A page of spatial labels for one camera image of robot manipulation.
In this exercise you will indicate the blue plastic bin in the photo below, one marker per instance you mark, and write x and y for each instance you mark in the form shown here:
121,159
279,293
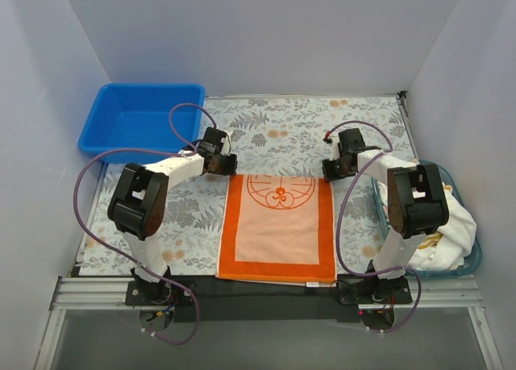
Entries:
159,117

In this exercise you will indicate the white towel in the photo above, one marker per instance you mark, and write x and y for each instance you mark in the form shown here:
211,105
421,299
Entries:
396,251

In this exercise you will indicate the teal laundry basket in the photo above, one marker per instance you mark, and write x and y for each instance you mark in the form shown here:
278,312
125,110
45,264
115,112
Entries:
467,261

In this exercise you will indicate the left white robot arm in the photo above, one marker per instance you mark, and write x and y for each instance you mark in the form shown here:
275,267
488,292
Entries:
138,204

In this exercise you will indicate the aluminium frame rail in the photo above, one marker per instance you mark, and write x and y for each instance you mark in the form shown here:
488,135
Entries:
108,293

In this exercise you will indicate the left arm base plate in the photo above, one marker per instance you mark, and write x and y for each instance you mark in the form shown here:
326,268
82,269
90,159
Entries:
144,293

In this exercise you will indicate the orange cartoon towel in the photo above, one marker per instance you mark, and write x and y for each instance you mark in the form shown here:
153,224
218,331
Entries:
278,229

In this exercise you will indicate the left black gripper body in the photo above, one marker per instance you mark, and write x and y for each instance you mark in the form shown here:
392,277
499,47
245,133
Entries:
227,164

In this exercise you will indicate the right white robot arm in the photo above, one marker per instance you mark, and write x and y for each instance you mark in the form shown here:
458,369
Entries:
416,203

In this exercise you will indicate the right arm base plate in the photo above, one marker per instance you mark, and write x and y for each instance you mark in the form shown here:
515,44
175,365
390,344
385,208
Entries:
353,290

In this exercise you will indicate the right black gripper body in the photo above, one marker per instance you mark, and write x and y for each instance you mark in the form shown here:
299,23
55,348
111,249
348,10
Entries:
332,169

